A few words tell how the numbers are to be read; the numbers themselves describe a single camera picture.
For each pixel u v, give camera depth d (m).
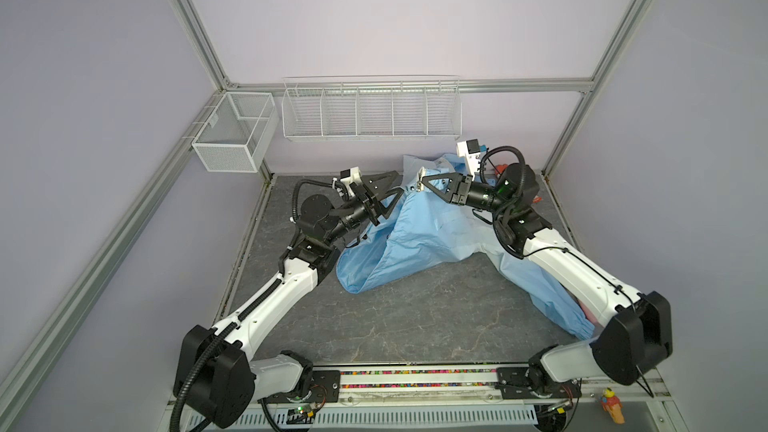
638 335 0.41
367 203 0.59
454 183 0.62
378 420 0.77
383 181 0.62
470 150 0.63
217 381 0.39
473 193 0.61
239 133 1.02
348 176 0.67
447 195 0.63
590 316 0.47
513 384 0.73
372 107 0.98
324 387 0.74
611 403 0.69
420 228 0.72
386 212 0.65
